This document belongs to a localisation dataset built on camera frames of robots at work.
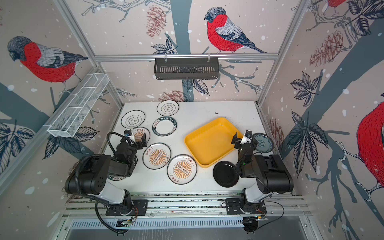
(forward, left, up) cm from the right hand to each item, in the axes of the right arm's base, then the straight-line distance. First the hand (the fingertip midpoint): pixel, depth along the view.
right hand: (245, 132), depth 90 cm
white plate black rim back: (+28, +55, -9) cm, 63 cm away
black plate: (-22, +12, -10) cm, 27 cm away
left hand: (-2, +66, +2) cm, 66 cm away
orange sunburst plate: (-20, +38, -10) cm, 44 cm away
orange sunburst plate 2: (-12, +55, -10) cm, 58 cm away
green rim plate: (+11, +54, -10) cm, 56 cm away
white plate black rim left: (+17, +81, -10) cm, 83 cm away
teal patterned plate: (-1, -16, -11) cm, 19 cm away
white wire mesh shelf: (-9, +93, +21) cm, 96 cm away
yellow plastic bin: (-3, +20, -8) cm, 21 cm away
